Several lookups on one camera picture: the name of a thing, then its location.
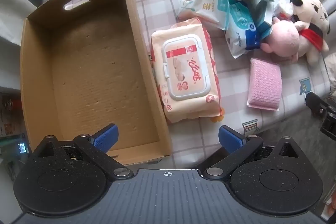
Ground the handheld device with screen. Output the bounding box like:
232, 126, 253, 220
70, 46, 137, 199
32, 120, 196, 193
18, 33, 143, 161
16, 141, 29, 155

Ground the pink plush toy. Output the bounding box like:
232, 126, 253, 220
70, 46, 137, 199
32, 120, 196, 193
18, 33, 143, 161
260, 17, 302, 62

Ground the peach wet wipes pack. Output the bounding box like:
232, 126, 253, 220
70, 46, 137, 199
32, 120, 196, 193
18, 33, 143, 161
150, 17, 225, 124

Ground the white cloth cover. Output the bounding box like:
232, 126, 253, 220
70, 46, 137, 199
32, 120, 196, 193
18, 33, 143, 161
0, 0, 37, 41

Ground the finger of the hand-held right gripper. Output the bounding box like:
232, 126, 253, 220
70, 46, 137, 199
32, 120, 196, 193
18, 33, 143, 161
305, 92, 330, 117

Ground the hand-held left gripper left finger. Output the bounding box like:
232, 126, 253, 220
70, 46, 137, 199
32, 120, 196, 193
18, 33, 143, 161
31, 123, 133, 180

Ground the red metal canister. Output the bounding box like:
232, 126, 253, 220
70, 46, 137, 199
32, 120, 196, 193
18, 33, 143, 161
2, 98, 21, 112

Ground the black-haired plush doll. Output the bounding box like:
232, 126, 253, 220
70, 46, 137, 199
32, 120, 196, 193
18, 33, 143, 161
289, 0, 331, 67

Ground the white cotton swab packet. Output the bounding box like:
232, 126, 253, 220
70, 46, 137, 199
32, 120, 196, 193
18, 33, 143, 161
176, 0, 231, 30

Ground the pink knitted cloth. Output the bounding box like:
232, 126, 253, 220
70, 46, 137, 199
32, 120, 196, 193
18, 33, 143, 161
247, 57, 282, 111

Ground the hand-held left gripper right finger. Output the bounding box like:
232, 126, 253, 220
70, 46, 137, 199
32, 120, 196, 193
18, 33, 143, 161
202, 125, 306, 180

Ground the large cardboard box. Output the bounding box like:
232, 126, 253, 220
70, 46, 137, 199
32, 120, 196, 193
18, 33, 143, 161
20, 0, 174, 165

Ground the checked plastic tablecloth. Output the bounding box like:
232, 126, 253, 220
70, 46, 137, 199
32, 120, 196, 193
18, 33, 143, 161
66, 0, 336, 169

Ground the teal wet wipes packet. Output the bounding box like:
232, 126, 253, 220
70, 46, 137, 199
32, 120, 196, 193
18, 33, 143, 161
224, 0, 263, 59

